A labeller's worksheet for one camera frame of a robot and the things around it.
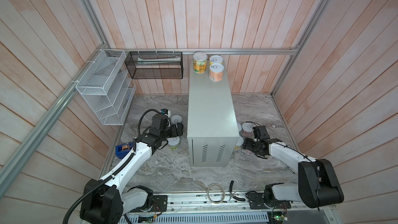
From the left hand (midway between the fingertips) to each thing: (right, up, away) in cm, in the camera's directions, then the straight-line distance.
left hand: (176, 129), depth 83 cm
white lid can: (+43, -2, +10) cm, 44 cm away
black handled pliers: (+29, -32, -7) cm, 43 cm away
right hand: (+44, -11, +10) cm, 46 cm away
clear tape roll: (+25, -33, -7) cm, 41 cm away
